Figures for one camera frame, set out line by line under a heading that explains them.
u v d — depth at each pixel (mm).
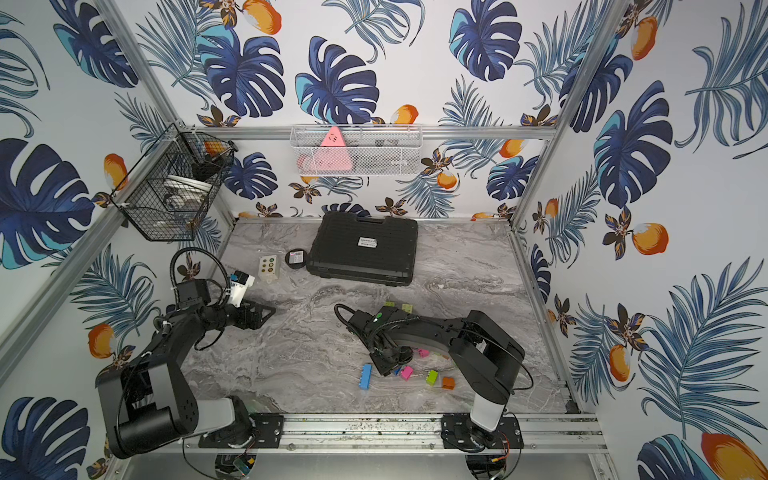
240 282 775
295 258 1067
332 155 905
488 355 456
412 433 760
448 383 803
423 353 854
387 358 715
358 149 925
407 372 817
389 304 964
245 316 760
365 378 815
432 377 816
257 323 783
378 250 1033
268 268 1032
